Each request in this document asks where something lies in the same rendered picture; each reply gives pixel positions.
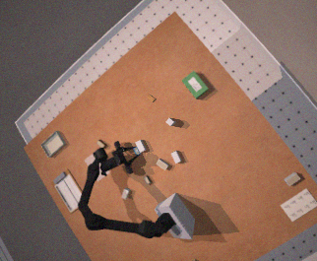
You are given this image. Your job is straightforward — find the green box with white label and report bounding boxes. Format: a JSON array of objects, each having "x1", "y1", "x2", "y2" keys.
[{"x1": 181, "y1": 71, "x2": 209, "y2": 99}]

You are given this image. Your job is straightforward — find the blue block with black label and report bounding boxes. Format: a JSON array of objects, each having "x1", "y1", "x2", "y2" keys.
[{"x1": 133, "y1": 147, "x2": 140, "y2": 156}]

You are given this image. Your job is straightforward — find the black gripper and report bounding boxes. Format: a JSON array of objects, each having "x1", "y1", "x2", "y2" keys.
[{"x1": 110, "y1": 141, "x2": 139, "y2": 174}]

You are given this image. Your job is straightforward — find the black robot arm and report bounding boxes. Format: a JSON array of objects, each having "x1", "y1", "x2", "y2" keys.
[{"x1": 78, "y1": 148, "x2": 176, "y2": 238}]

